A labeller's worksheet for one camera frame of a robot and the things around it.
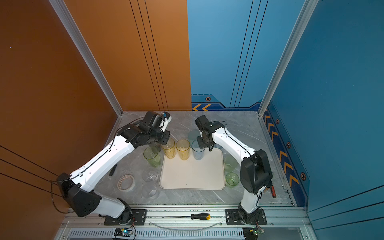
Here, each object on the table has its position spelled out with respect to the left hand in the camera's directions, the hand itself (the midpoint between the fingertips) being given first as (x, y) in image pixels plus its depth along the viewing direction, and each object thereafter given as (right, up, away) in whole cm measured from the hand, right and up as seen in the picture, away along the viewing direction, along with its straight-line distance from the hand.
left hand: (168, 133), depth 77 cm
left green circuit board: (-21, -47, -6) cm, 52 cm away
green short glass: (+35, -27, +8) cm, 45 cm away
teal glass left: (+12, -3, +28) cm, 31 cm away
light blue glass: (+15, -12, +6) cm, 20 cm away
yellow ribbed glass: (-1, -9, +8) cm, 12 cm away
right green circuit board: (+41, -47, -7) cm, 63 cm away
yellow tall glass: (+7, -8, +8) cm, 13 cm away
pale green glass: (+35, -19, +12) cm, 41 cm away
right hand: (+18, -7, +10) cm, 22 cm away
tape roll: (-29, -28, +7) cm, 41 cm away
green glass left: (-12, -14, +12) cm, 22 cm away
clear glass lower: (-10, -30, 0) cm, 32 cm away
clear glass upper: (-12, -25, +8) cm, 29 cm away
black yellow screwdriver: (+19, -41, -5) cm, 45 cm away
